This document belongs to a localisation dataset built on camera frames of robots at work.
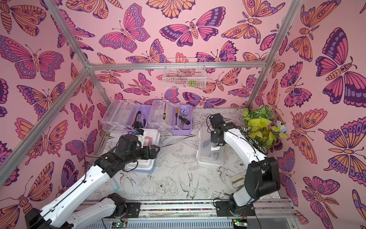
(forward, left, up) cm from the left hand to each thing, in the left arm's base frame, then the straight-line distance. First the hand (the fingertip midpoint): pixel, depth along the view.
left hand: (155, 147), depth 76 cm
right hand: (+10, -37, -6) cm, 39 cm away
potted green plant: (+11, -58, +4) cm, 60 cm away
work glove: (-11, -47, -19) cm, 52 cm away
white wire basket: (+48, -15, +15) cm, 52 cm away
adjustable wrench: (+42, -14, -18) cm, 47 cm away
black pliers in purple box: (+30, +21, -18) cm, 41 cm away
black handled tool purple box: (+34, -15, -17) cm, 40 cm away
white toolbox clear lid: (+5, -31, -18) cm, 36 cm away
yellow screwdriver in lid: (+32, -1, -8) cm, 33 cm away
